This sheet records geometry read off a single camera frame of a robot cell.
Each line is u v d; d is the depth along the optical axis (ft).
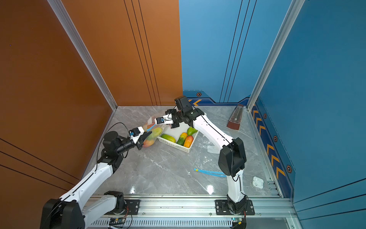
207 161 2.87
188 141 3.07
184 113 2.12
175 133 3.36
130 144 2.21
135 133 2.01
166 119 2.17
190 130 3.27
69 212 1.35
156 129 2.77
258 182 2.65
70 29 2.52
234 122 3.35
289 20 2.39
